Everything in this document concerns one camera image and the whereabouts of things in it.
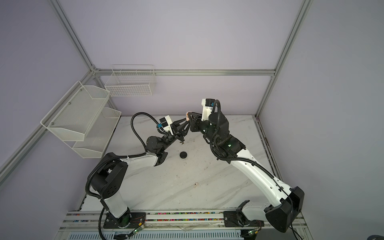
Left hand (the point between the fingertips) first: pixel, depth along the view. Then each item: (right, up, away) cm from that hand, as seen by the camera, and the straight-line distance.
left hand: (191, 119), depth 69 cm
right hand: (-2, +3, -3) cm, 4 cm away
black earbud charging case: (-7, -22, +30) cm, 38 cm away
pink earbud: (+2, -37, +17) cm, 41 cm away
